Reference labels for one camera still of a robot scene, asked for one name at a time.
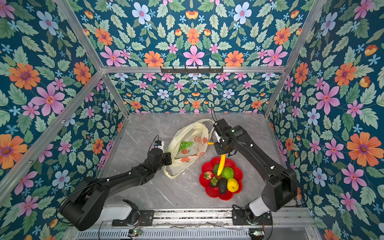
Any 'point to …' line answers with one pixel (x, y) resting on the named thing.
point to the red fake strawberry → (208, 175)
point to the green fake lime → (227, 172)
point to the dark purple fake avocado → (223, 185)
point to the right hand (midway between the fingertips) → (222, 148)
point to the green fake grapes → (184, 145)
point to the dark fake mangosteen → (214, 182)
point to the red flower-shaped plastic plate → (214, 192)
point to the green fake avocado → (215, 168)
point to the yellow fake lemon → (232, 185)
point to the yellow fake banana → (222, 161)
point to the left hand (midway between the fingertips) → (173, 150)
